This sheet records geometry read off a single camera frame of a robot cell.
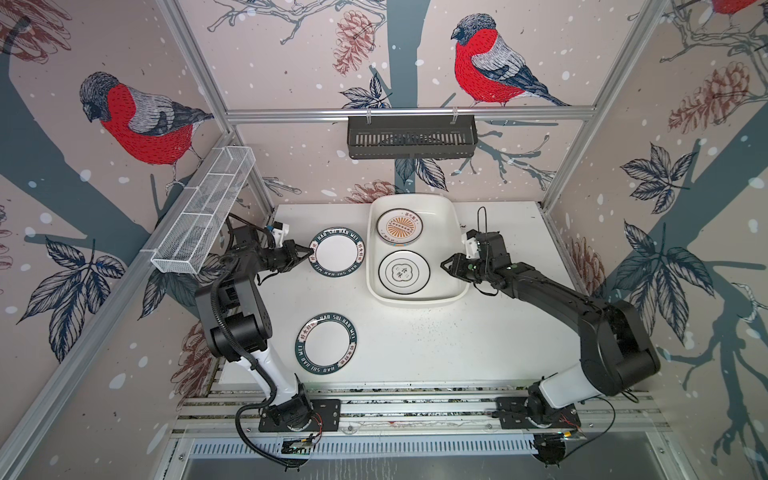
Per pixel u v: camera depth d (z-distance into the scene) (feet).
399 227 3.64
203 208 2.60
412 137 3.40
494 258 2.29
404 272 3.30
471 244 2.69
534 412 2.20
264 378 1.82
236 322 1.65
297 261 2.79
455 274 2.57
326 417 2.41
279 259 2.67
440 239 3.49
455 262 2.71
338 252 3.07
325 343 2.83
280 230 2.87
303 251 2.94
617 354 1.44
